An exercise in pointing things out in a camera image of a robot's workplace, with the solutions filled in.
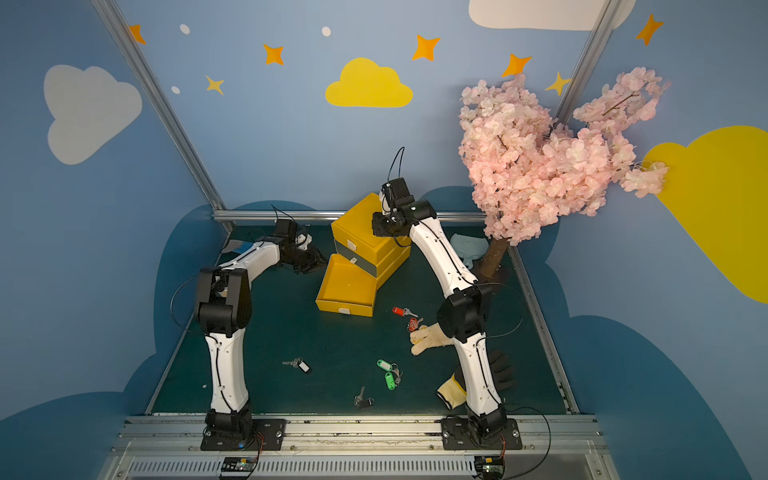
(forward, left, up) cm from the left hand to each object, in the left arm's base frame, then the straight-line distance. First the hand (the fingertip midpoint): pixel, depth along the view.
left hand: (326, 260), depth 104 cm
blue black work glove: (+9, +37, -5) cm, 39 cm away
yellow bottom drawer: (-8, -8, -5) cm, 13 cm away
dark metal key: (-45, -15, -5) cm, 48 cm away
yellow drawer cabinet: (-4, -12, +14) cm, 19 cm away
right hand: (0, -19, +17) cm, 25 cm away
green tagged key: (-35, -23, -6) cm, 42 cm away
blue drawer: (-4, -11, +6) cm, 13 cm away
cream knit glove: (-26, -35, -4) cm, 44 cm away
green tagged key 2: (-39, -23, -6) cm, 46 cm away
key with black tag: (-35, +3, -5) cm, 35 cm away
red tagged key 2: (-21, -30, -5) cm, 38 cm away
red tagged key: (-16, -27, -6) cm, 33 cm away
